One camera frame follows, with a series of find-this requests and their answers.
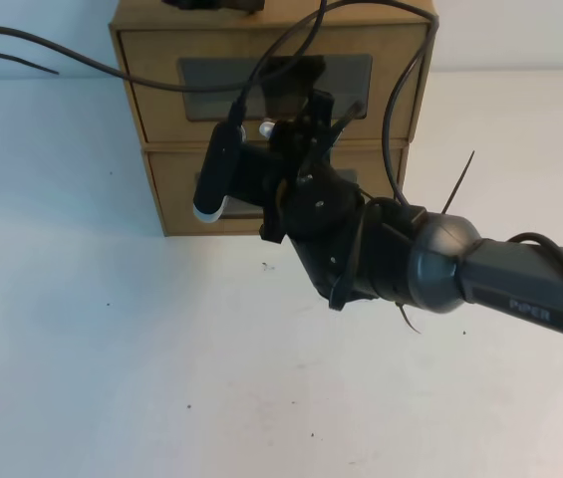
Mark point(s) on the cardboard shoebox drawer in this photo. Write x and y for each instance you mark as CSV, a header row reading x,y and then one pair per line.
x,y
351,63

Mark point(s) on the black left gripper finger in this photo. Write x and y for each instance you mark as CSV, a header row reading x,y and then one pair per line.
x,y
318,116

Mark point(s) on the thin black cable tie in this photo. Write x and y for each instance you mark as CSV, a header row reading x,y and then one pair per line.
x,y
28,64

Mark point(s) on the white drawer handle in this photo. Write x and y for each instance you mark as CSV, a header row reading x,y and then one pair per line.
x,y
266,128

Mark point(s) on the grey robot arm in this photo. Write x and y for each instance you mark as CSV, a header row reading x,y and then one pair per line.
x,y
451,264

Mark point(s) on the lower cardboard shoebox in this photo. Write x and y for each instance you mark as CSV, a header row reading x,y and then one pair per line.
x,y
172,172

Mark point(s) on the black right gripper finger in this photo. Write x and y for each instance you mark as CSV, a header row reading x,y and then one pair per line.
x,y
334,131

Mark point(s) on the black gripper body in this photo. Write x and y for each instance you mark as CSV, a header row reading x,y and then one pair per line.
x,y
352,247

